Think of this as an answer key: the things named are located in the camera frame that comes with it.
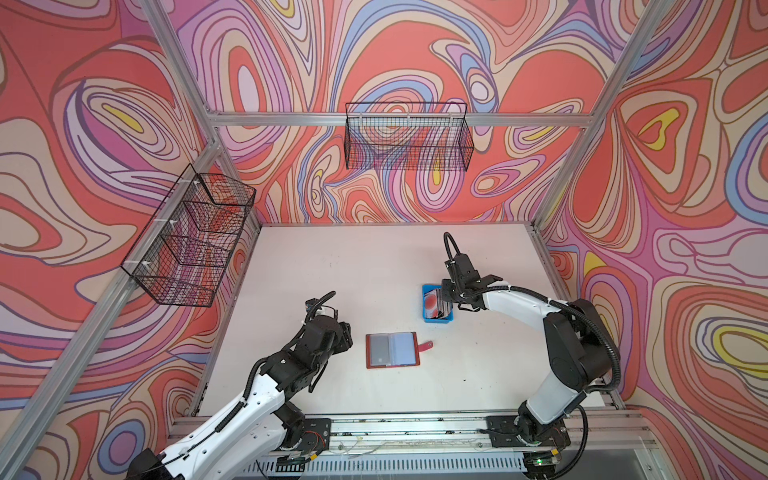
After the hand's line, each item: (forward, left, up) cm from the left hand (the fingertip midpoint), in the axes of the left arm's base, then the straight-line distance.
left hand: (349, 327), depth 81 cm
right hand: (+14, -31, -7) cm, 35 cm away
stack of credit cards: (+10, -26, -7) cm, 29 cm away
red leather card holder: (-3, -13, -10) cm, 16 cm away
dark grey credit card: (-3, -8, -9) cm, 13 cm away
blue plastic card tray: (+17, -23, -6) cm, 29 cm away
